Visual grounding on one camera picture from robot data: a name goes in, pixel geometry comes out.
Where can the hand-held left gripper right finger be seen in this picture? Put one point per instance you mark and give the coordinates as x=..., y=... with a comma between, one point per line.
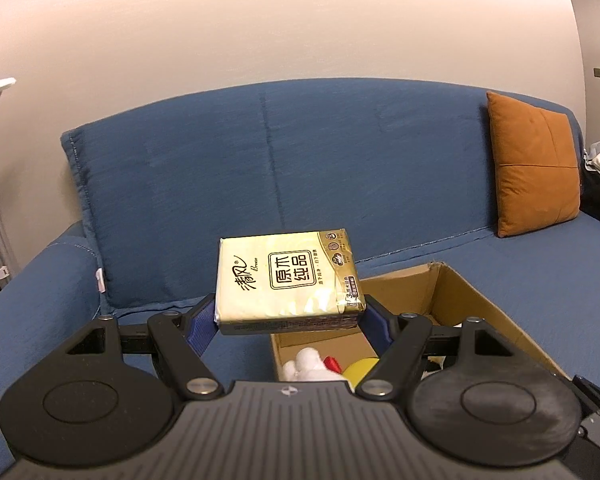
x=377, y=327

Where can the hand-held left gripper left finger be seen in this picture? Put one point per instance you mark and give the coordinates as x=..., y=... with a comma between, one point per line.
x=200, y=330

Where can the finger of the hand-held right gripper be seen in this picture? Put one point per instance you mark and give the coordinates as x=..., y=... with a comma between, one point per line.
x=590, y=392

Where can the yellow round item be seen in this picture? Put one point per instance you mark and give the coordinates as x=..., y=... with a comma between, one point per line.
x=360, y=370

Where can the white and red plush toy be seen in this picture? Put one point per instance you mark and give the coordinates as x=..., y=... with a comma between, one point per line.
x=305, y=365

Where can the cream tissue pack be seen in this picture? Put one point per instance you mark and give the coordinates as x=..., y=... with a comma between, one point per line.
x=290, y=280

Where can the cardboard box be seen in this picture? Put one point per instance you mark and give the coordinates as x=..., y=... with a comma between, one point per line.
x=480, y=305

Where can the white sofa label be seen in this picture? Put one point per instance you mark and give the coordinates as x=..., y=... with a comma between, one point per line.
x=100, y=281

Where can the blue fabric sofa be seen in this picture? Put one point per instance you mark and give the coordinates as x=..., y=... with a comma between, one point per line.
x=330, y=160

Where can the black garment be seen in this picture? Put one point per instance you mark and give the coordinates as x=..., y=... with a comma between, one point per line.
x=597, y=205

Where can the white curtain clip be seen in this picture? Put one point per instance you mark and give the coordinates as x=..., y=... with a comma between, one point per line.
x=1, y=272

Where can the orange square cushion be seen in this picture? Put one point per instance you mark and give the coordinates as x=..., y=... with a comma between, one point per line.
x=535, y=170

